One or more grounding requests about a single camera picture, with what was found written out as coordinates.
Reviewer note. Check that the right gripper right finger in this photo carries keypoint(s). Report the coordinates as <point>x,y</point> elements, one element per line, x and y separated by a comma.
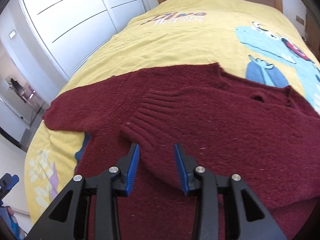
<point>226,206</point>

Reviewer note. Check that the dark red knitted sweater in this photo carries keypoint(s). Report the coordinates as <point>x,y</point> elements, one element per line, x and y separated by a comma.
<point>268,135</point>

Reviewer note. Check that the white built-in wardrobe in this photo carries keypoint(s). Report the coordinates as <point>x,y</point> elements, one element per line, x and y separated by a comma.
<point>72,30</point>

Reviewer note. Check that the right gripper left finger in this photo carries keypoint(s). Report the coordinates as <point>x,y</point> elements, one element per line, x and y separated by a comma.
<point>67,217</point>

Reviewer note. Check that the white wall switch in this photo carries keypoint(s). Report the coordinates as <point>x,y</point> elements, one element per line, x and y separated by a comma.
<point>12,34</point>

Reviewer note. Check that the yellow dinosaur print bedspread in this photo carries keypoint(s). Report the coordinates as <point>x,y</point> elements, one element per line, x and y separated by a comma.
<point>248,40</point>

